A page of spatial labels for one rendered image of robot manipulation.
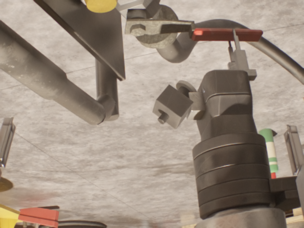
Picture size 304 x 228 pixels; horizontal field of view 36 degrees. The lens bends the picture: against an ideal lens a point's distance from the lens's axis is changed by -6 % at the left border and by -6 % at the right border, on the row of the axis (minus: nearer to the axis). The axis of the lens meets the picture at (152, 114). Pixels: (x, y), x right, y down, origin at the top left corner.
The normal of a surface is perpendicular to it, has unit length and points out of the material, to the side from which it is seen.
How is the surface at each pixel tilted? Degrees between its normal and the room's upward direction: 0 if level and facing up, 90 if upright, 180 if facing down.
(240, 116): 101
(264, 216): 90
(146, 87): 0
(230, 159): 90
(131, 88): 0
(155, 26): 0
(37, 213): 90
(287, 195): 90
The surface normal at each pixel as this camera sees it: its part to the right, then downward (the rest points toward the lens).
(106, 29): 0.93, -0.22
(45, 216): -0.26, -0.36
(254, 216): 0.12, -0.40
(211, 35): 0.10, 0.91
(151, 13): 0.85, 0.26
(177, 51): 0.73, 0.49
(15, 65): 0.49, 0.73
